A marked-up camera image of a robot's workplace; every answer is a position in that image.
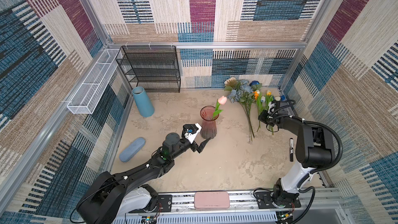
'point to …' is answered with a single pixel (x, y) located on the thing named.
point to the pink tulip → (222, 100)
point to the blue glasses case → (132, 149)
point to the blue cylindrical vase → (143, 101)
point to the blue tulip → (282, 98)
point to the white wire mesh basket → (85, 99)
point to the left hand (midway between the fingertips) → (203, 130)
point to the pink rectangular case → (208, 200)
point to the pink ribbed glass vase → (208, 129)
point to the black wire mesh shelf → (154, 68)
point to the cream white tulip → (257, 91)
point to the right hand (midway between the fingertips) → (260, 117)
